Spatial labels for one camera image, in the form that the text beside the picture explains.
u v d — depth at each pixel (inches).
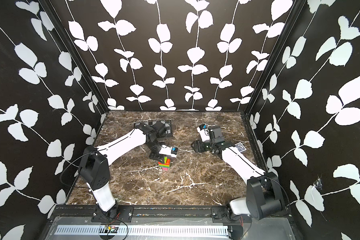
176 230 27.6
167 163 32.4
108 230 28.2
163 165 33.9
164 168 35.4
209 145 28.8
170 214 29.9
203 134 30.1
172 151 28.7
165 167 35.4
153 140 26.5
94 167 18.3
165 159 31.6
